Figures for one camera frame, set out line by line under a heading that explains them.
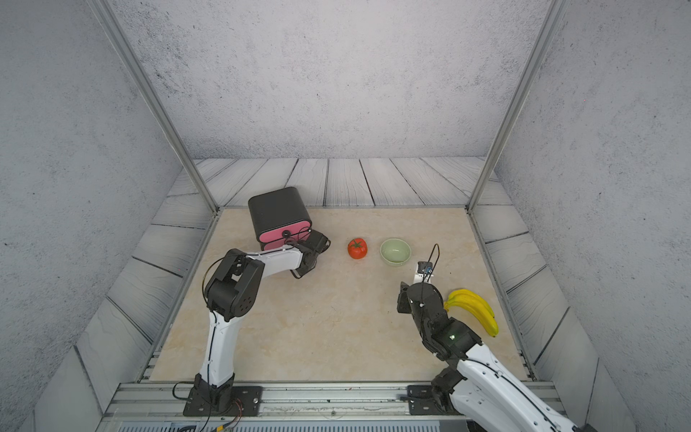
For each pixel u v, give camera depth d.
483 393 0.53
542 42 0.75
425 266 0.66
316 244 0.86
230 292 0.57
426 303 0.55
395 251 1.02
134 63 0.79
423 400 0.73
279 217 0.96
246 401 0.73
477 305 0.85
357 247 1.01
